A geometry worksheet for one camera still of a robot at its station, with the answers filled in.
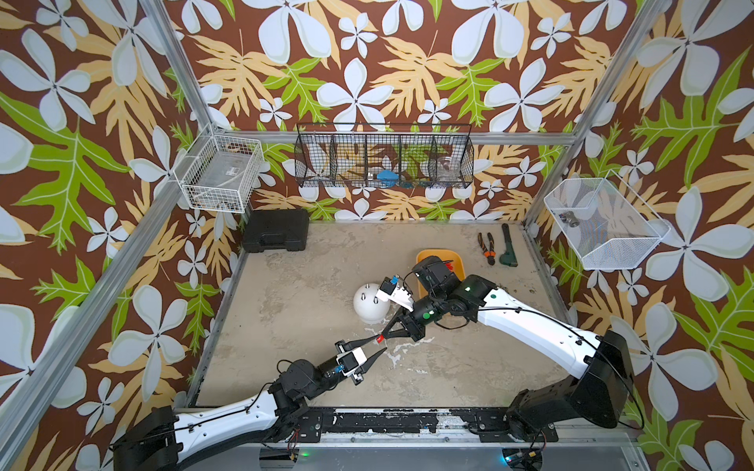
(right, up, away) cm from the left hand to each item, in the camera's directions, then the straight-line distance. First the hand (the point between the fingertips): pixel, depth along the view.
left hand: (380, 336), depth 68 cm
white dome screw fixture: (-3, +3, +18) cm, 18 cm away
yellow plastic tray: (+23, +19, +33) cm, 45 cm away
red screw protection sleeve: (0, 0, -1) cm, 1 cm away
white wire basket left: (-47, +43, +18) cm, 66 cm away
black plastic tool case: (-42, +29, +50) cm, 72 cm away
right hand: (+1, +1, +1) cm, 2 cm away
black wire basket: (+2, +53, +31) cm, 61 cm away
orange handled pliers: (+43, +19, +42) cm, 63 cm away
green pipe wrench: (+49, +18, +40) cm, 66 cm away
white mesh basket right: (+65, +27, +13) cm, 71 cm away
